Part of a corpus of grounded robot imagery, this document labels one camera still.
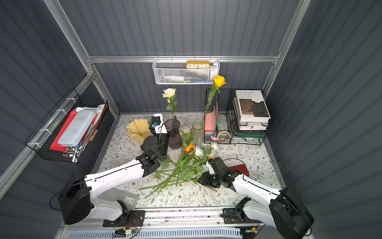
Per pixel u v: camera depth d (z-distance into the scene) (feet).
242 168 3.02
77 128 2.28
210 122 3.65
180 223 2.40
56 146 2.16
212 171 2.52
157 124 1.89
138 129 2.98
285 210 1.35
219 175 2.14
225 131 3.29
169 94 2.69
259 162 3.07
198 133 2.99
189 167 2.89
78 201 1.30
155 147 1.73
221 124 3.71
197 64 2.86
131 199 2.53
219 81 2.60
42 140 2.00
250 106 3.00
